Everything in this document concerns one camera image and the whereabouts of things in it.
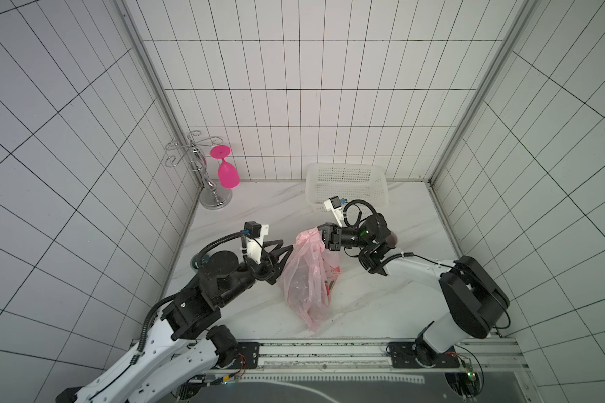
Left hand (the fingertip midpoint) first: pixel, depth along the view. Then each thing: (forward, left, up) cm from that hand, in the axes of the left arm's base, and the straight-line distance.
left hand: (284, 251), depth 64 cm
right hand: (+7, -6, -1) cm, 9 cm away
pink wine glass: (+41, +26, -12) cm, 50 cm away
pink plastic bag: (-3, -7, -9) cm, 12 cm away
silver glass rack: (+41, +37, -26) cm, 61 cm away
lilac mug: (+18, -38, -23) cm, 48 cm away
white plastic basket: (+52, -26, -27) cm, 64 cm away
